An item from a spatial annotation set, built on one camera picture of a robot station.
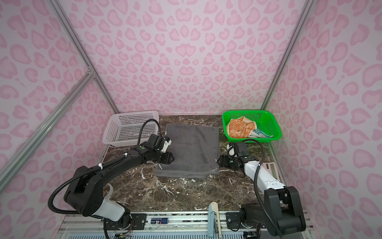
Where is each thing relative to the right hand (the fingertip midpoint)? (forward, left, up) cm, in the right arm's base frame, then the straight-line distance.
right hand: (223, 160), depth 87 cm
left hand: (+1, +30, +2) cm, 30 cm away
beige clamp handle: (-25, +7, -3) cm, 26 cm away
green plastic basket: (+33, -33, -2) cm, 47 cm away
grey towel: (+11, +16, -6) cm, 21 cm away
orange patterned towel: (+28, -15, -4) cm, 32 cm away
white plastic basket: (+27, +69, -5) cm, 74 cm away
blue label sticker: (-30, +30, -5) cm, 43 cm away
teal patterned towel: (+24, -28, -6) cm, 37 cm away
